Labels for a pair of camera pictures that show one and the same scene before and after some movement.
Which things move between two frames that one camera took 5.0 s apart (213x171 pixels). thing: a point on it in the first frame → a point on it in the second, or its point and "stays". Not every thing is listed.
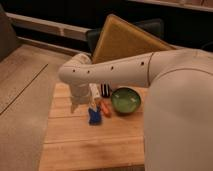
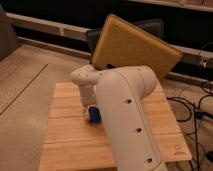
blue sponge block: (94, 117) stays
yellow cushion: (116, 39) stays
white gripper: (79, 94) → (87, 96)
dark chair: (152, 26) stays
